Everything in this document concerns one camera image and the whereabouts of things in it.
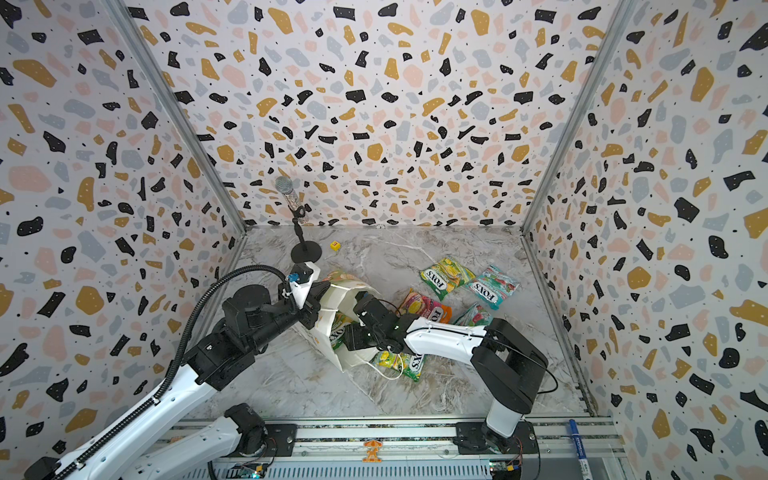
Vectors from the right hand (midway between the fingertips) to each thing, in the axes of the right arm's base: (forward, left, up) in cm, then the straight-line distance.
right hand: (342, 334), depth 82 cm
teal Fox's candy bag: (+11, -39, -8) cm, 42 cm away
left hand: (+3, +1, +22) cm, 22 cm away
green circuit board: (-30, +20, -10) cm, 37 cm away
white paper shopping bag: (+2, -2, +16) cm, 16 cm away
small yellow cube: (+40, +10, -9) cm, 42 cm away
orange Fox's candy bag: (+13, -24, -8) cm, 28 cm away
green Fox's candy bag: (-5, -19, -9) cm, 22 cm away
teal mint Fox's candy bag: (+21, -47, -8) cm, 52 cm away
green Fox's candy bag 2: (-5, -1, +11) cm, 12 cm away
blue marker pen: (-26, -60, -9) cm, 66 cm away
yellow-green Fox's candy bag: (+26, -31, -8) cm, 41 cm away
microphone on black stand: (+37, +21, -9) cm, 44 cm away
